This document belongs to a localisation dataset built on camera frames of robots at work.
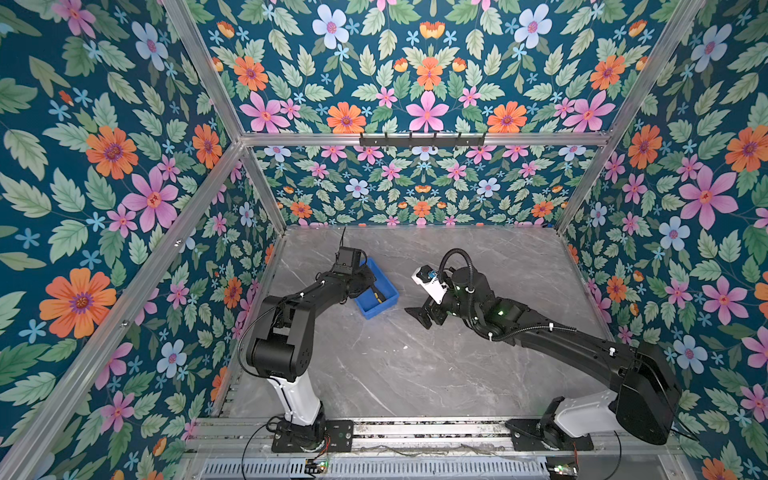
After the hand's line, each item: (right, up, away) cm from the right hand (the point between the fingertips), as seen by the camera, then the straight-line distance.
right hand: (417, 290), depth 77 cm
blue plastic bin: (-8, -4, +21) cm, 23 cm away
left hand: (-12, +4, +19) cm, 23 cm away
